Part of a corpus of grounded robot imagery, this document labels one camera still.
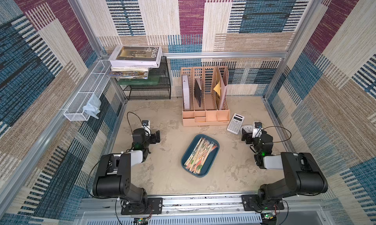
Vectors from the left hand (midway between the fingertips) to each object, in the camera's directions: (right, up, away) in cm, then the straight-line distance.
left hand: (150, 131), depth 95 cm
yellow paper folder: (+41, +26, -5) cm, 49 cm away
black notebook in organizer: (+30, +27, +8) cm, 42 cm away
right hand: (+63, +3, -3) cm, 63 cm away
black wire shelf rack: (+3, +28, +24) cm, 38 cm away
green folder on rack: (-8, +31, -1) cm, 32 cm away
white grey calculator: (+57, +4, +9) cm, 58 cm away
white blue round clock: (+63, +1, +4) cm, 63 cm away
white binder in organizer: (+22, +25, +4) cm, 34 cm away
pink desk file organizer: (+41, +25, +27) cm, 55 cm away
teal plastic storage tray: (+31, -14, -6) cm, 34 cm away
